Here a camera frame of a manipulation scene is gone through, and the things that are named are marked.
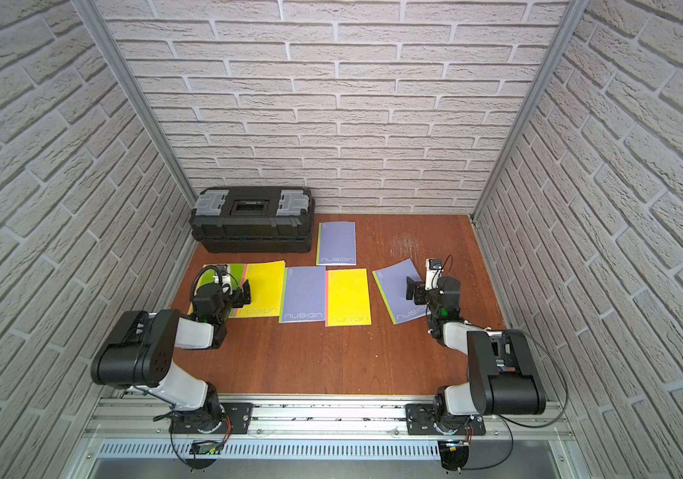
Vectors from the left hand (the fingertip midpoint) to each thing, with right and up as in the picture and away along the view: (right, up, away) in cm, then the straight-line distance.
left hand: (234, 276), depth 94 cm
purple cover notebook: (+33, +10, +16) cm, 38 cm away
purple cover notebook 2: (+22, -7, +3) cm, 23 cm away
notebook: (+52, -3, +7) cm, 53 cm away
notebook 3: (+10, -4, +4) cm, 11 cm away
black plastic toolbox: (+7, +18, 0) cm, 20 cm away
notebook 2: (+37, -7, +2) cm, 37 cm away
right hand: (+62, 0, -1) cm, 62 cm away
